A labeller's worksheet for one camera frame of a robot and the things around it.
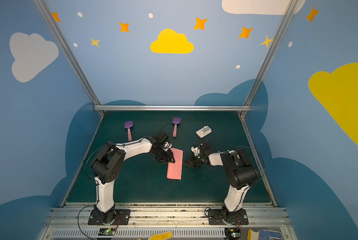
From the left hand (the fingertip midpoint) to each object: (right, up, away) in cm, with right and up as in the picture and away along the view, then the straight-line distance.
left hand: (173, 162), depth 92 cm
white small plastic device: (+22, +19, +17) cm, 33 cm away
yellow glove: (-5, -30, -23) cm, 38 cm away
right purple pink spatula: (+1, +27, +23) cm, 36 cm away
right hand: (+7, 0, +2) cm, 7 cm away
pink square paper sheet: (+1, -5, 0) cm, 5 cm away
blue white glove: (+44, -30, -22) cm, 58 cm away
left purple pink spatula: (-35, +24, +19) cm, 46 cm away
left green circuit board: (-31, -29, -20) cm, 48 cm away
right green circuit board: (+30, -30, -21) cm, 47 cm away
